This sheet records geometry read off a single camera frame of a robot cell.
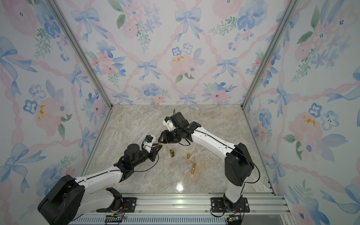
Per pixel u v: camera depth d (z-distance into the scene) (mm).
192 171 825
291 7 688
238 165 454
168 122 760
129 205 747
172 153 905
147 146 701
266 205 1473
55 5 689
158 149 795
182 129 605
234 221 719
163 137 729
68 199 414
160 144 800
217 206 731
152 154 733
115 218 730
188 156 879
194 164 897
